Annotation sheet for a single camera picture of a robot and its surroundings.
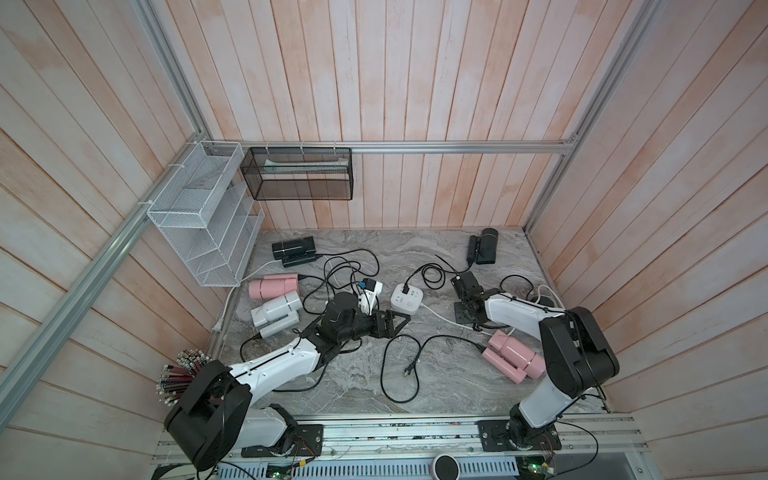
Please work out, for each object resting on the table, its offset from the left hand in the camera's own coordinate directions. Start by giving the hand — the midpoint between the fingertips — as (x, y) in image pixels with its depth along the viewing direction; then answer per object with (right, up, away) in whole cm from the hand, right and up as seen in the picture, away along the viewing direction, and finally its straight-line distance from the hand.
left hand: (399, 321), depth 79 cm
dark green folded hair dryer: (-37, +19, +29) cm, 51 cm away
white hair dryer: (-37, -1, +14) cm, 40 cm away
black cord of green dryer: (-15, +14, +25) cm, 32 cm away
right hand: (+24, 0, +18) cm, 30 cm away
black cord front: (+5, -13, +7) cm, 16 cm away
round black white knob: (+10, -30, -13) cm, 34 cm away
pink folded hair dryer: (-41, +8, +18) cm, 45 cm away
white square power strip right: (+4, +2, +17) cm, 18 cm away
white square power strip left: (-8, +8, -6) cm, 12 cm away
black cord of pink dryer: (-33, +11, +26) cm, 43 cm away
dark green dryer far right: (+34, +21, +31) cm, 51 cm away
